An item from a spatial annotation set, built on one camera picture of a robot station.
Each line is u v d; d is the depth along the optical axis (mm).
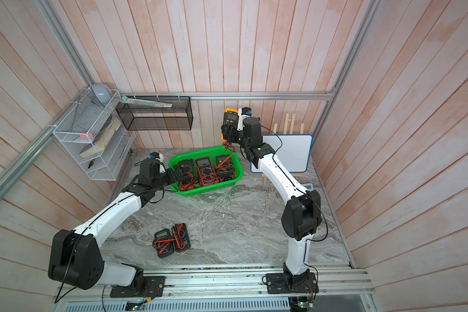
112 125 858
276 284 730
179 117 1069
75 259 424
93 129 779
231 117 821
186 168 1008
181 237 822
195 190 919
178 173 779
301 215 490
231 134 731
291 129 895
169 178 761
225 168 997
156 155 772
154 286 732
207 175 979
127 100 908
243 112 716
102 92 821
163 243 802
